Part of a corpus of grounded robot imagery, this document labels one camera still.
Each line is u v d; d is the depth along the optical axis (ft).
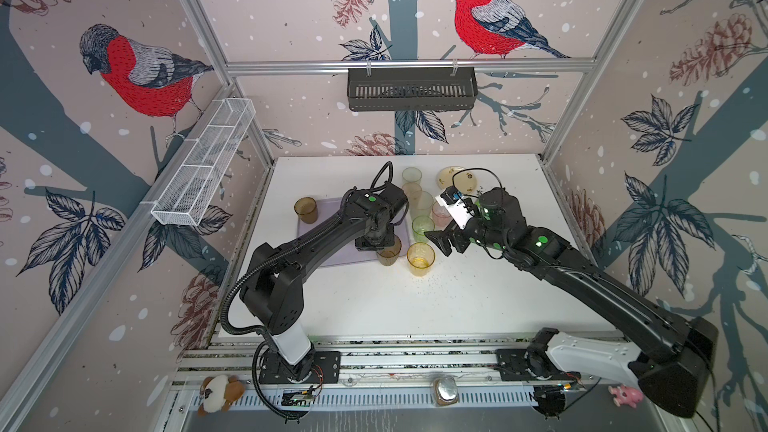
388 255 2.59
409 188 3.50
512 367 2.38
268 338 1.71
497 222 1.74
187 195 2.34
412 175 3.73
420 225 3.16
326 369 2.39
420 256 3.00
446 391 2.08
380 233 2.24
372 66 3.03
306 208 3.31
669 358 1.28
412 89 3.41
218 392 2.25
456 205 1.99
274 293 1.44
